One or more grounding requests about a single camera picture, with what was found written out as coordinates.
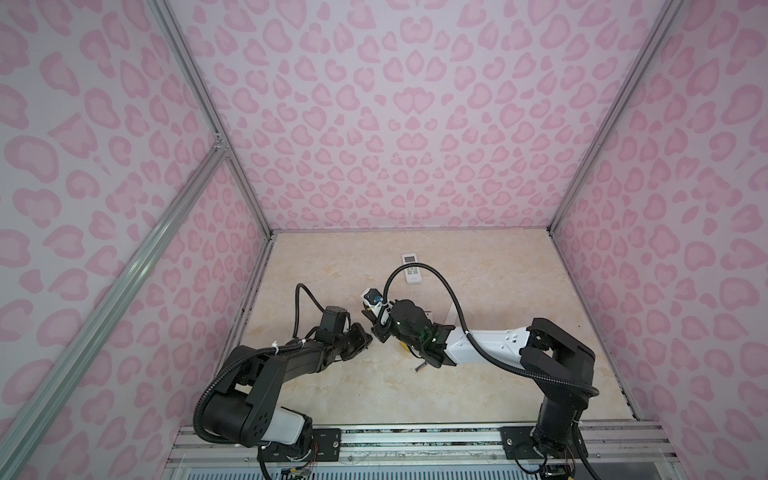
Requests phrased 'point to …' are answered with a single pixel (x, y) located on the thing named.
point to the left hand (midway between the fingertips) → (375, 333)
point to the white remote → (412, 274)
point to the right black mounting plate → (517, 443)
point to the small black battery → (421, 366)
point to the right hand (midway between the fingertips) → (367, 306)
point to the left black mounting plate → (324, 445)
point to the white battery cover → (453, 317)
